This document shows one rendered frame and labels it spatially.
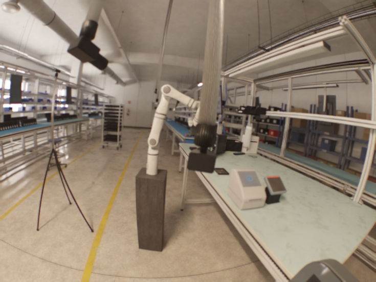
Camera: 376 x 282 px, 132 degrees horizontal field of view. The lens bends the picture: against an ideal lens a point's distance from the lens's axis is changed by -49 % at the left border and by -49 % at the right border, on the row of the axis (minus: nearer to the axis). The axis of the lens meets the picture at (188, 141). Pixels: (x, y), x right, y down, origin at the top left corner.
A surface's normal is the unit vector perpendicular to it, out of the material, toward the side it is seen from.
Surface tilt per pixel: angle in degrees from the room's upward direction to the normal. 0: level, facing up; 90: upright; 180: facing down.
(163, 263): 0
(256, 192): 41
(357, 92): 90
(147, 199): 90
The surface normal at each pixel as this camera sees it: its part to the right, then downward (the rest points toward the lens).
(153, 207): 0.03, 0.16
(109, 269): 0.11, -0.98
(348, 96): -0.97, -0.07
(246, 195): 0.18, -0.62
